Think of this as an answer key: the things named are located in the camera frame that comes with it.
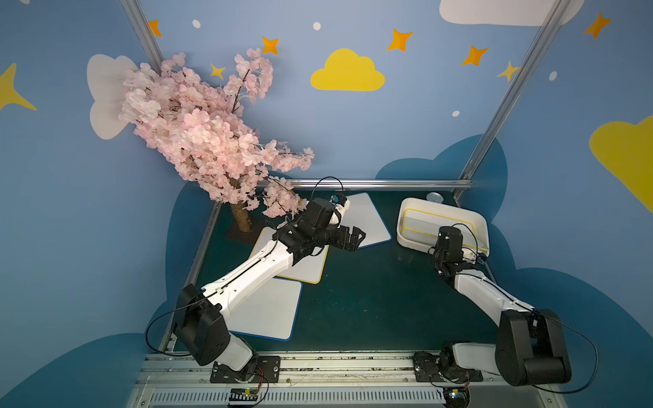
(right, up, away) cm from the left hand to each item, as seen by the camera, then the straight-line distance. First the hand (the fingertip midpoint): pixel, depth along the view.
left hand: (353, 227), depth 77 cm
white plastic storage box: (+45, +6, +32) cm, 55 cm away
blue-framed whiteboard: (-29, -30, +10) cm, 43 cm away
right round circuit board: (+30, -50, -4) cm, 58 cm away
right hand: (+35, -1, +11) cm, 37 cm away
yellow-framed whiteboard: (+36, 0, +32) cm, 48 cm away
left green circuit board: (-33, -49, -4) cm, 59 cm away
